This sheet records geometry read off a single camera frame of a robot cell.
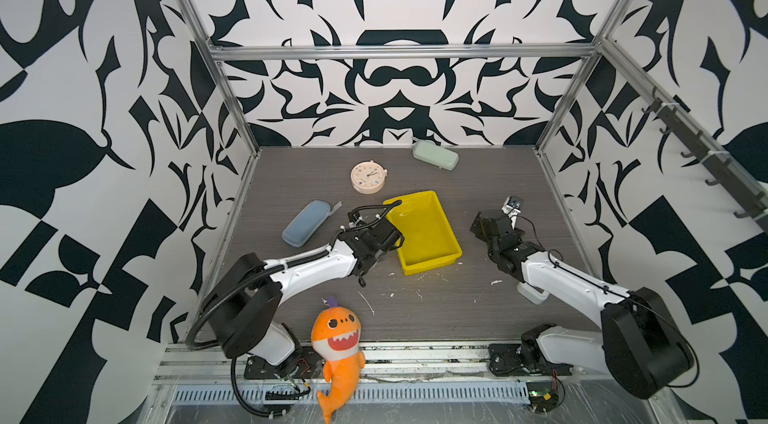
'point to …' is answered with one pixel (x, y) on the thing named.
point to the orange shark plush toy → (336, 342)
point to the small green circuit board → (543, 396)
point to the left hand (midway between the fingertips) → (376, 244)
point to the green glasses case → (435, 154)
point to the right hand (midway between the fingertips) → (493, 218)
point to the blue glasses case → (307, 222)
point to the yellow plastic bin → (429, 242)
